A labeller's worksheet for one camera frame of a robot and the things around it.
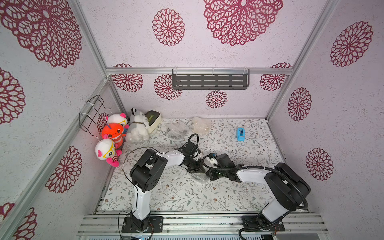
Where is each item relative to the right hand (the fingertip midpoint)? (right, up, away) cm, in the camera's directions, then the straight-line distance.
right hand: (205, 172), depth 91 cm
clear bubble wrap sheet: (-19, +25, +17) cm, 36 cm away
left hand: (-1, 0, +1) cm, 1 cm away
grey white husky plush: (-44, +28, +9) cm, 53 cm away
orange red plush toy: (-54, +25, -3) cm, 60 cm away
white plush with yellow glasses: (-54, +15, -12) cm, 58 cm away
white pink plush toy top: (-55, +33, +3) cm, 64 cm away
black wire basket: (-59, +30, -13) cm, 67 cm away
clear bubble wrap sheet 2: (-2, +30, +19) cm, 35 cm away
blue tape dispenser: (+28, +23, +17) cm, 40 cm away
